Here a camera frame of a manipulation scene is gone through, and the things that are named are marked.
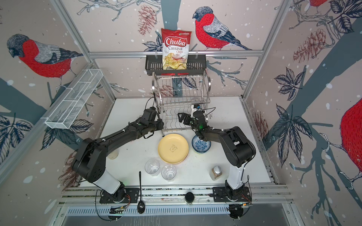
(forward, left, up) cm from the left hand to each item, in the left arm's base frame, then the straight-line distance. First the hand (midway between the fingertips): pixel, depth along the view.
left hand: (163, 123), depth 90 cm
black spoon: (-44, +9, -11) cm, 46 cm away
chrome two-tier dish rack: (+41, -5, -13) cm, 43 cm away
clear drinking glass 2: (-27, -4, -12) cm, 30 cm away
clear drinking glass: (-24, +6, -12) cm, 27 cm away
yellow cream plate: (-13, -6, -10) cm, 18 cm away
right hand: (+5, -11, -1) cm, 12 cm away
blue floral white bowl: (-12, -23, -8) cm, 28 cm away
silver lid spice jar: (-30, -30, -2) cm, 42 cm away
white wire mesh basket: (-7, +49, +18) cm, 53 cm away
